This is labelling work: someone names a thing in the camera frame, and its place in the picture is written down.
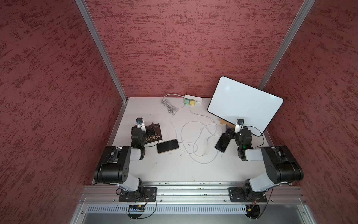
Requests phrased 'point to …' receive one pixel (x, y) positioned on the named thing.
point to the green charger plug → (187, 101)
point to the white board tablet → (232, 100)
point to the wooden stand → (223, 122)
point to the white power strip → (197, 100)
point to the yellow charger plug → (192, 102)
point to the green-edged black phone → (223, 143)
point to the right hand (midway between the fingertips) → (232, 126)
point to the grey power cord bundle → (170, 109)
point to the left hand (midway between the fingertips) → (146, 125)
